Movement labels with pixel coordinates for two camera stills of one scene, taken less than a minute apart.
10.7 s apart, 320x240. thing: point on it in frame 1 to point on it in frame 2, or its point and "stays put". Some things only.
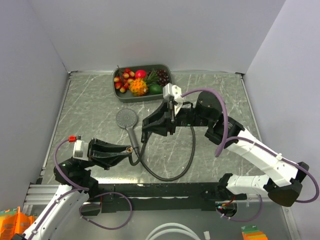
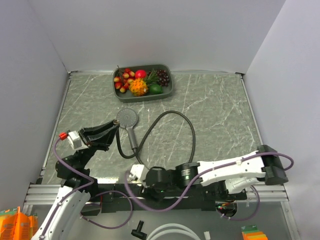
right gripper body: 187,116 to 159,193
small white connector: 206,234 stays put
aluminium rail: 40,194 stays put
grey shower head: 127,118 stays put
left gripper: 101,152 to 103,135
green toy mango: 155,89 stays put
